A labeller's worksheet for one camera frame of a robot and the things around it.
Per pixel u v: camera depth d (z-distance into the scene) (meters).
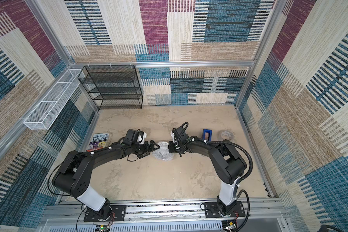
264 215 0.73
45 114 0.71
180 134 0.75
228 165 0.49
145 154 0.83
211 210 0.73
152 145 0.83
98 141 0.98
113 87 1.09
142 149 0.81
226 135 1.02
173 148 0.83
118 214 0.73
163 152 0.89
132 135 0.74
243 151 0.45
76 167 0.51
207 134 0.95
